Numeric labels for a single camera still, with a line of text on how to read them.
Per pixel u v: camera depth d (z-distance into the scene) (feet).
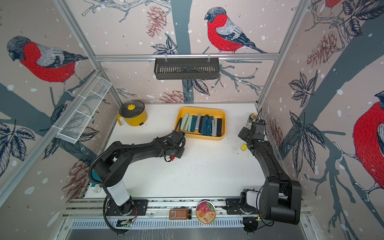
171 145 2.36
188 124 3.43
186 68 3.50
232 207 2.40
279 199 1.33
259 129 2.16
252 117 3.21
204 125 3.30
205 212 2.28
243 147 3.05
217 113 3.68
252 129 2.20
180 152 2.74
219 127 3.31
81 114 2.49
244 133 2.60
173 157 2.89
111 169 1.53
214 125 3.31
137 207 2.40
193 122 3.49
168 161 2.51
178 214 2.24
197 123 3.41
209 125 3.30
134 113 3.31
